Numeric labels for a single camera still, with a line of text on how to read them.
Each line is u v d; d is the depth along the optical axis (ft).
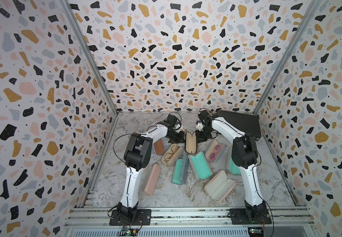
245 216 2.32
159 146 3.28
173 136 2.91
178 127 3.04
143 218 2.41
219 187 2.74
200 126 3.10
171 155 3.11
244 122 3.87
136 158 1.91
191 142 3.36
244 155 1.95
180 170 2.74
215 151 3.19
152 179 2.65
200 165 3.02
